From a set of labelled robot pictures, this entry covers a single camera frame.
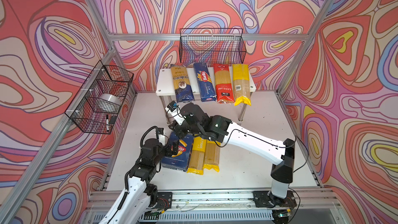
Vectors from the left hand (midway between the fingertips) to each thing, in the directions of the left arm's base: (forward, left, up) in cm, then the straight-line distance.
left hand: (172, 139), depth 82 cm
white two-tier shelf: (+20, +2, +21) cm, 29 cm away
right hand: (-3, -3, +16) cm, 16 cm away
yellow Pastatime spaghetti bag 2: (-5, -22, -9) cm, 24 cm away
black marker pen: (+1, +29, +14) cm, 32 cm away
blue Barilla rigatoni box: (-10, -5, -5) cm, 13 cm away
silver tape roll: (+7, +27, +21) cm, 35 cm away
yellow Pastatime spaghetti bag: (-6, -13, -10) cm, 18 cm away
